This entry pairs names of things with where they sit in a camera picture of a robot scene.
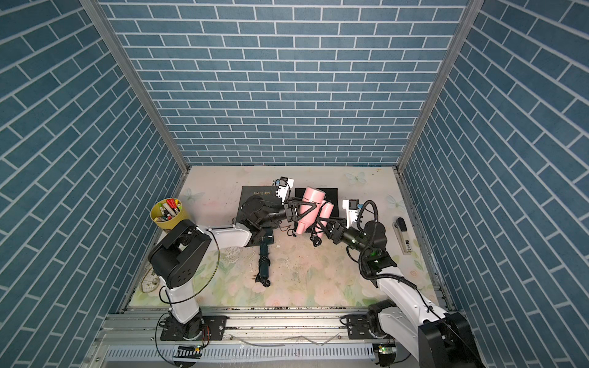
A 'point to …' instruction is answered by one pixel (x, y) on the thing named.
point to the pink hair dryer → (314, 211)
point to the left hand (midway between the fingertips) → (319, 211)
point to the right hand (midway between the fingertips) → (322, 222)
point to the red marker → (172, 202)
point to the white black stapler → (399, 229)
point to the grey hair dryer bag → (268, 193)
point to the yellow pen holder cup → (167, 213)
